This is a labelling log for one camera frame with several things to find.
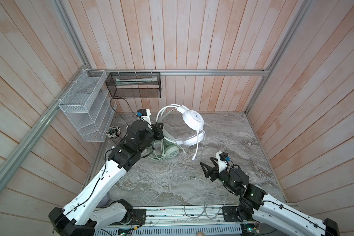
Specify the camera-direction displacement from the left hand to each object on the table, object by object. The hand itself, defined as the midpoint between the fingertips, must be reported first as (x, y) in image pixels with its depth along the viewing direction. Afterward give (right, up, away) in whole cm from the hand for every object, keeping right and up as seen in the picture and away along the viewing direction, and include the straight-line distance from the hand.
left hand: (164, 127), depth 68 cm
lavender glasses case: (-32, -40, +8) cm, 52 cm away
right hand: (+22, -18, +7) cm, 29 cm away
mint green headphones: (+3, -15, +21) cm, 26 cm away
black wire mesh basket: (-25, +31, +36) cm, 53 cm away
